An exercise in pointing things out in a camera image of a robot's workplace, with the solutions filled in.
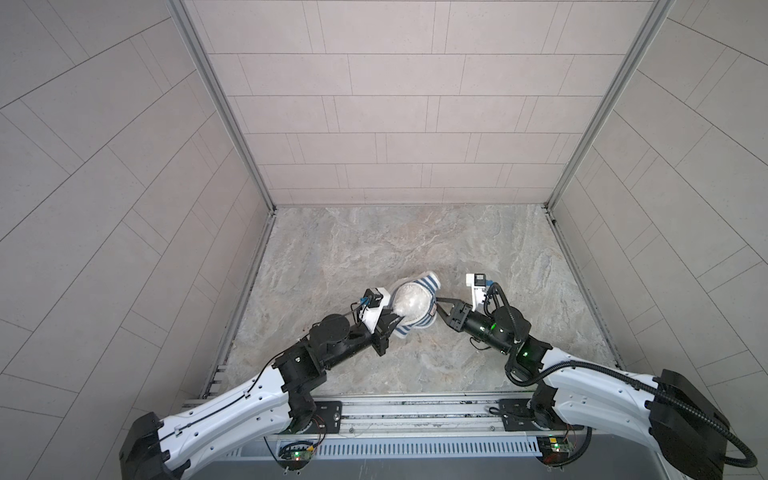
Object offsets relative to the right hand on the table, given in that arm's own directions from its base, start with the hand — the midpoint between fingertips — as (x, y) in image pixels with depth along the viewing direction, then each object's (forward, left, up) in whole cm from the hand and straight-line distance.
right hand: (430, 309), depth 71 cm
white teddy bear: (-2, +5, +8) cm, 10 cm away
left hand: (-3, +5, +3) cm, 6 cm away
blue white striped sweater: (+3, 0, +7) cm, 8 cm away
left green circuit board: (-25, +32, -15) cm, 43 cm away
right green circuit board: (-27, -26, -20) cm, 43 cm away
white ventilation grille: (-25, +12, -19) cm, 33 cm away
